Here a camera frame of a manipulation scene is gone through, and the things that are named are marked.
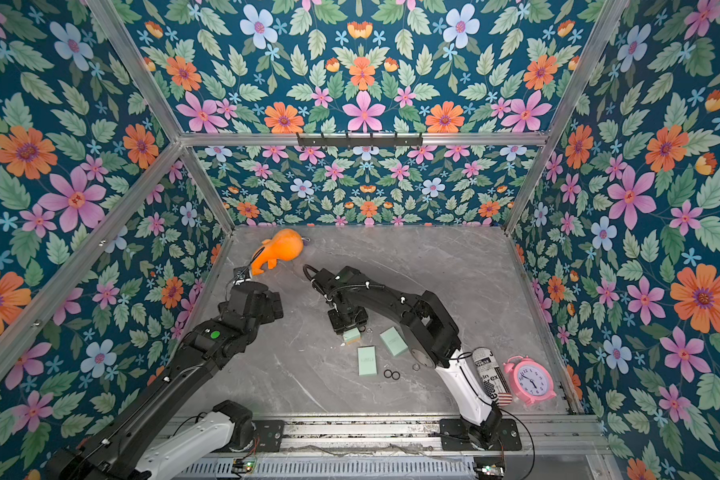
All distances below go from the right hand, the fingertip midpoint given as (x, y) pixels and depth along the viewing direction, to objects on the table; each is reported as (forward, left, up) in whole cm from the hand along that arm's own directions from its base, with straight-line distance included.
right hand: (352, 322), depth 90 cm
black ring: (-13, -11, -4) cm, 17 cm away
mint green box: (-5, -1, +1) cm, 5 cm away
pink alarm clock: (-15, -50, -3) cm, 52 cm away
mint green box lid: (-11, -5, -2) cm, 12 cm away
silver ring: (-1, -3, -3) cm, 4 cm away
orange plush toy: (+26, +26, +6) cm, 38 cm away
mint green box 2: (-5, -13, -2) cm, 14 cm away
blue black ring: (-13, -14, -4) cm, 20 cm away
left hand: (-1, +22, +15) cm, 27 cm away
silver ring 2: (-11, -20, -4) cm, 23 cm away
